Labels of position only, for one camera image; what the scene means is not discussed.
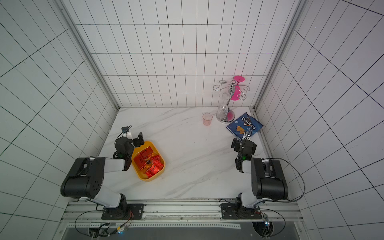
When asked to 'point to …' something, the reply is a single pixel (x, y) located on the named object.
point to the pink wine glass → (236, 94)
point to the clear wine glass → (222, 113)
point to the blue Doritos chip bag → (244, 123)
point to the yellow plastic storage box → (140, 150)
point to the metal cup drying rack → (228, 116)
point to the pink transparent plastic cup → (207, 119)
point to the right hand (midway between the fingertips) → (239, 137)
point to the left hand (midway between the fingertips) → (134, 135)
